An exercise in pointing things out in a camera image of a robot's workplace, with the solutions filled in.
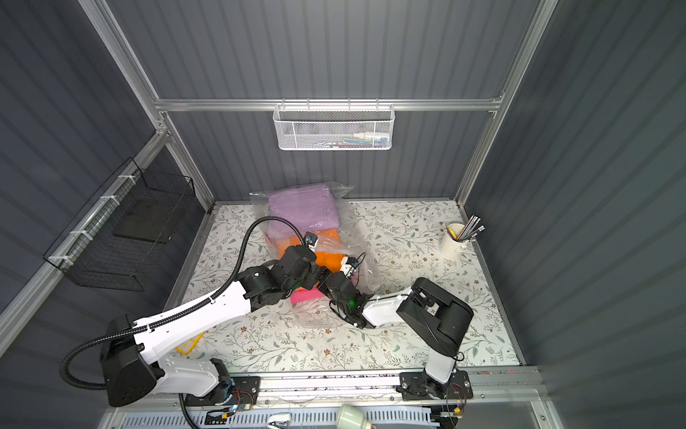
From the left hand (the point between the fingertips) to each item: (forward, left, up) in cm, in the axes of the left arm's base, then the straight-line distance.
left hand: (313, 267), depth 76 cm
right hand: (+4, 0, -10) cm, 11 cm away
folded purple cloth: (+35, +6, -11) cm, 37 cm away
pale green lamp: (-35, -11, -13) cm, 38 cm away
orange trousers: (+4, -6, -3) cm, 7 cm away
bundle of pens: (+19, -54, -7) cm, 58 cm away
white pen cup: (+16, -48, -14) cm, 52 cm away
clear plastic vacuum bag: (+24, -13, -20) cm, 33 cm away
